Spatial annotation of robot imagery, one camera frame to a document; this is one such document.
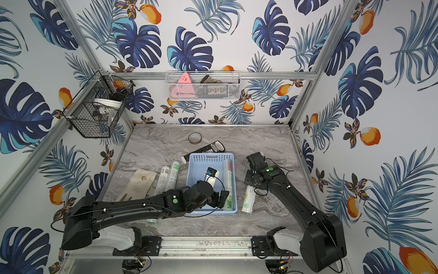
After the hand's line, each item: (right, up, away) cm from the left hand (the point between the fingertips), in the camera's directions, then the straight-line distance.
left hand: (223, 188), depth 73 cm
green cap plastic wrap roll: (-27, +2, +20) cm, 33 cm away
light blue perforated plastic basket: (-14, +7, +27) cm, 31 cm away
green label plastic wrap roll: (+12, -6, +3) cm, 13 cm away
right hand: (+15, +2, +11) cm, 18 cm away
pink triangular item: (-20, +48, +17) cm, 55 cm away
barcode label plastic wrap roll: (-32, -3, +16) cm, 36 cm away
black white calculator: (-4, +17, +36) cm, 40 cm away
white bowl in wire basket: (-53, +38, +7) cm, 66 cm away
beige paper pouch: (-46, -4, +20) cm, 50 cm away
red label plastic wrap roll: (+3, -1, +17) cm, 17 cm away
